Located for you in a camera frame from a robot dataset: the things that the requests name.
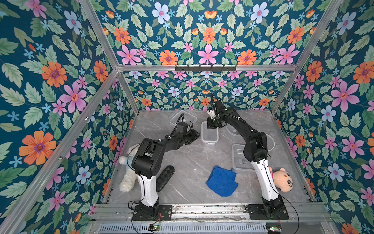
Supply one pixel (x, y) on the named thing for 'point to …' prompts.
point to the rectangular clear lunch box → (209, 136)
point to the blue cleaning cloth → (222, 181)
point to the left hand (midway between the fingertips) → (200, 133)
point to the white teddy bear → (130, 178)
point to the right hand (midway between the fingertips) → (211, 123)
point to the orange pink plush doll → (282, 179)
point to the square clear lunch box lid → (187, 116)
